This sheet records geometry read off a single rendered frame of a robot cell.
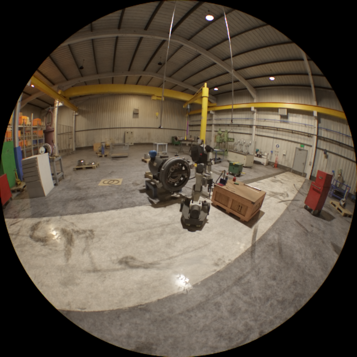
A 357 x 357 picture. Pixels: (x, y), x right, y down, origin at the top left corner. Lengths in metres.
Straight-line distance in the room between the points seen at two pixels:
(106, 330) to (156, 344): 0.44
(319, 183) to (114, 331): 4.76
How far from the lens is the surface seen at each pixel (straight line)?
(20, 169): 7.87
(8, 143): 7.58
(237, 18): 8.62
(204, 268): 1.66
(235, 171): 5.48
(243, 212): 2.54
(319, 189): 4.25
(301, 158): 11.90
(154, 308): 1.43
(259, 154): 11.53
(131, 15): 8.52
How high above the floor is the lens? 1.40
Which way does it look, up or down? 19 degrees down
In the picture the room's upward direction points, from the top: 4 degrees clockwise
